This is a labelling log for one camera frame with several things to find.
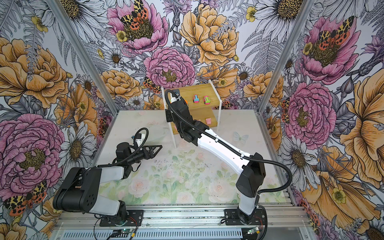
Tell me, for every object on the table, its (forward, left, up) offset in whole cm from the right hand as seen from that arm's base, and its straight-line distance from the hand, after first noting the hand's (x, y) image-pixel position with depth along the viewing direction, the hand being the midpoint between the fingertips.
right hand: (172, 108), depth 75 cm
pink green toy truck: (+5, -17, +1) cm, 18 cm away
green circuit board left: (-46, +24, -35) cm, 62 cm away
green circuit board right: (-47, -38, -36) cm, 70 cm away
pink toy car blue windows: (+6, -12, +1) cm, 13 cm away
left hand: (-8, +10, -25) cm, 28 cm away
